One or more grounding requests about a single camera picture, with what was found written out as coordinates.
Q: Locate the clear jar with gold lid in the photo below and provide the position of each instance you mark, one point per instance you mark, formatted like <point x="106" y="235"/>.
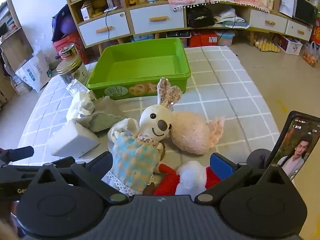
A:
<point x="72" y="72"/>

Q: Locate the white rectangular box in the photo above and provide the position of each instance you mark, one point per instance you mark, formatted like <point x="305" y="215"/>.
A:
<point x="75" y="140"/>

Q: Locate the grey cloth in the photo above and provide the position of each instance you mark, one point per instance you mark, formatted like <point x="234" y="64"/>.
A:
<point x="102" y="120"/>

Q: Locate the pink plush toy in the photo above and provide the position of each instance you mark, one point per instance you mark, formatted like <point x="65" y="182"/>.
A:
<point x="192" y="132"/>

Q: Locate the green plastic bin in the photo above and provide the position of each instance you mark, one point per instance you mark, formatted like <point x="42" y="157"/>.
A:
<point x="140" y="62"/>

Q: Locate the small silver carton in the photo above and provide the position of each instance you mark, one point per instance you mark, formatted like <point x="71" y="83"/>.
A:
<point x="77" y="87"/>

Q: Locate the row of yellow bottles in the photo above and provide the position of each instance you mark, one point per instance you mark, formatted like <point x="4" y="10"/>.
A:
<point x="266" y="45"/>

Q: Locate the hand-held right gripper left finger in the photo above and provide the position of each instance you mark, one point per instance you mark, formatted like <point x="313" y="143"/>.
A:
<point x="100" y="162"/>

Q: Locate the wooden shelf cabinet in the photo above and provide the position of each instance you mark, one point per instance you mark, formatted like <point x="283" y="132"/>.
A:
<point x="200" y="22"/>

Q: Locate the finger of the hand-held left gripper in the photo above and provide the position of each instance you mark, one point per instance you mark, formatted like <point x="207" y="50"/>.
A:
<point x="17" y="154"/>

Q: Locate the wooden bookshelf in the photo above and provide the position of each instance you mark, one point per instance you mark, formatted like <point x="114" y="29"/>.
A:
<point x="15" y="37"/>

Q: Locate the black smartphone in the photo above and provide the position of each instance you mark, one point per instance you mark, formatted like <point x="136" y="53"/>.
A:
<point x="297" y="150"/>

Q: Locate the white paper bag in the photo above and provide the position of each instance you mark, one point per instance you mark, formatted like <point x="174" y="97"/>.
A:
<point x="35" y="72"/>

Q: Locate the white printed box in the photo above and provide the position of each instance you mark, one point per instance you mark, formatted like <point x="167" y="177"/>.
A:
<point x="290" y="45"/>

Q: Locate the tin can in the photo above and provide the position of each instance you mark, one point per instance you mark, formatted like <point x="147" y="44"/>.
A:
<point x="68" y="51"/>

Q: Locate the red box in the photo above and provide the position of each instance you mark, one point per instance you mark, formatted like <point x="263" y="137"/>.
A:
<point x="70" y="45"/>

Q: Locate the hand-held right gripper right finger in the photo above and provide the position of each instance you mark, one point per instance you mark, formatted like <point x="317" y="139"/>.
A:
<point x="222" y="166"/>

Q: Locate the bag of oranges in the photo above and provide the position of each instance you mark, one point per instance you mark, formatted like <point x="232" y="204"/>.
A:
<point x="311" y="56"/>

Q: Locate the black phone stand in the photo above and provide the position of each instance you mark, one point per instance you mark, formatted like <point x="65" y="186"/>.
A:
<point x="257" y="157"/>

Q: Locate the white microwave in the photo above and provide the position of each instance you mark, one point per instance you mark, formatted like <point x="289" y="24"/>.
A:
<point x="305" y="11"/>

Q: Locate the red and white santa plush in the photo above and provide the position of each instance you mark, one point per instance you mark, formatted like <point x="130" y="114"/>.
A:
<point x="190" y="177"/>

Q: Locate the black bag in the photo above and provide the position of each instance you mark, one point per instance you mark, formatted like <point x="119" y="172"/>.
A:
<point x="200" y="17"/>

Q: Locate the white drawer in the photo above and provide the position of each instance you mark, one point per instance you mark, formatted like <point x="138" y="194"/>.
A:
<point x="268" y="22"/>
<point x="103" y="30"/>
<point x="157" y="18"/>
<point x="298" y="31"/>

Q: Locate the white rabbit plush toy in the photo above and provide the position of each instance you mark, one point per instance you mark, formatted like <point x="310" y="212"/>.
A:
<point x="152" y="125"/>

